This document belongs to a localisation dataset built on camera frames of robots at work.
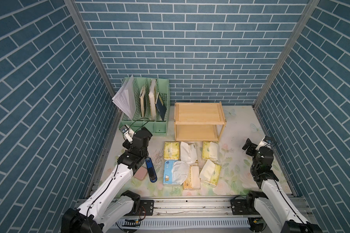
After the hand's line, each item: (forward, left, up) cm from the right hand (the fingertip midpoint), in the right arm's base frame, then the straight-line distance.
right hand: (257, 142), depth 83 cm
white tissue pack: (-5, +39, -9) cm, 41 cm away
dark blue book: (+28, +62, -3) cm, 69 cm away
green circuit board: (-42, +66, -17) cm, 80 cm away
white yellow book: (+22, +65, +12) cm, 70 cm away
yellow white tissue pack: (-1, +26, -10) cm, 28 cm away
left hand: (-3, +65, +8) cm, 65 cm away
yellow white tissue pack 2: (-16, +26, -10) cm, 33 cm away
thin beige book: (+26, +73, +7) cm, 78 cm away
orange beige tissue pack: (-21, +36, -11) cm, 43 cm away
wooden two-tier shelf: (+7, +34, +7) cm, 36 cm away
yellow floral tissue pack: (-4, +50, -10) cm, 51 cm away
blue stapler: (-16, +61, -12) cm, 64 cm away
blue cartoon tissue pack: (-18, +46, -8) cm, 50 cm away
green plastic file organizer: (+14, +62, -11) cm, 65 cm away
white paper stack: (+18, +82, +12) cm, 85 cm away
